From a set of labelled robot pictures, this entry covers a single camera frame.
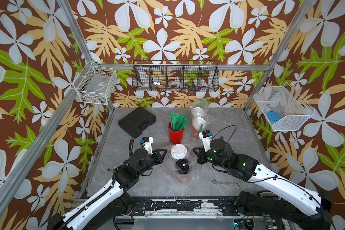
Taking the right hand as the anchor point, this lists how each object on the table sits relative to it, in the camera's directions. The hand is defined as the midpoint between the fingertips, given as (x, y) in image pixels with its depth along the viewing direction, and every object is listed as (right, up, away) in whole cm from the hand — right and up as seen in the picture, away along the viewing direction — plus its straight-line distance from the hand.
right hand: (190, 149), depth 71 cm
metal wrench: (+29, -22, +12) cm, 38 cm away
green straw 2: (+8, +10, +16) cm, 21 cm away
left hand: (-11, 0, +2) cm, 11 cm away
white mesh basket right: (+56, +22, +12) cm, 62 cm away
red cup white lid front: (+7, +13, +17) cm, 23 cm away
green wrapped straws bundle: (-6, +15, +22) cm, 27 cm away
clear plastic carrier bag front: (+13, +26, +27) cm, 39 cm away
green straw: (+10, +25, +28) cm, 39 cm away
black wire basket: (-7, +46, +27) cm, 54 cm away
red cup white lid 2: (+8, +21, +23) cm, 32 cm away
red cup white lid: (-6, -2, +4) cm, 8 cm away
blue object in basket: (+50, +17, +10) cm, 53 cm away
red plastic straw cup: (-7, +4, +28) cm, 29 cm away
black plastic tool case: (-37, +15, +37) cm, 55 cm away
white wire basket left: (-56, +37, +15) cm, 69 cm away
